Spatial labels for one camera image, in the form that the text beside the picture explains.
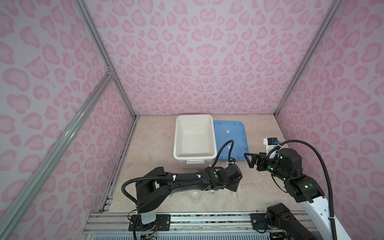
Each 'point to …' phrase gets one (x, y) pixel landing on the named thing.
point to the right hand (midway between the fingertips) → (252, 153)
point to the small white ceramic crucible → (213, 191)
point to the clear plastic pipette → (172, 204)
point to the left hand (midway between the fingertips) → (235, 179)
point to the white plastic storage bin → (194, 143)
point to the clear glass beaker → (195, 196)
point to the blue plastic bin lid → (225, 131)
